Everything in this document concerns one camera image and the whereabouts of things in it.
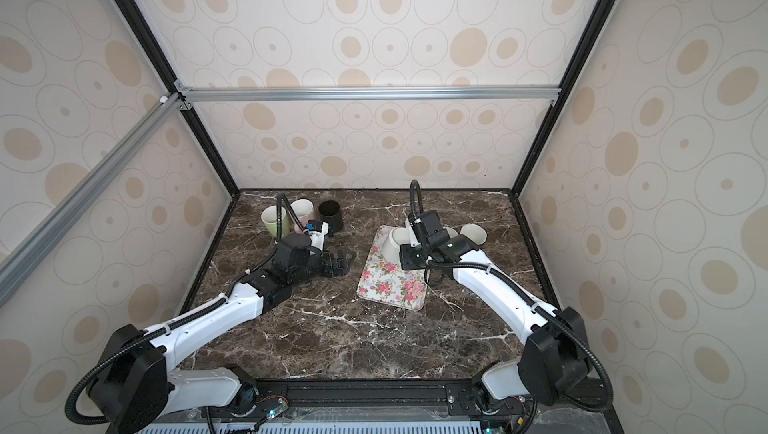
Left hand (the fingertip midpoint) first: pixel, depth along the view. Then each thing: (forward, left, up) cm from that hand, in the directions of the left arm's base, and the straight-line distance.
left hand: (351, 251), depth 80 cm
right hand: (0, -15, -3) cm, 15 cm away
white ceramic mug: (+4, -10, 0) cm, 11 cm away
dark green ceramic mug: (+13, -38, -10) cm, 41 cm away
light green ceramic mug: (+20, +31, -11) cm, 38 cm away
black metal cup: (+23, +10, -11) cm, 27 cm away
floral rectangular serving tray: (0, -8, -18) cm, 20 cm away
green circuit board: (-35, +16, -16) cm, 42 cm away
